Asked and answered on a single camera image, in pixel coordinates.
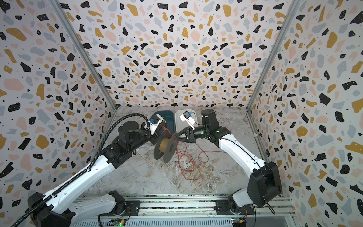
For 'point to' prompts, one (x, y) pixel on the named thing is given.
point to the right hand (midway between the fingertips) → (174, 137)
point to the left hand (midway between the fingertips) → (161, 121)
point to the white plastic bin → (179, 124)
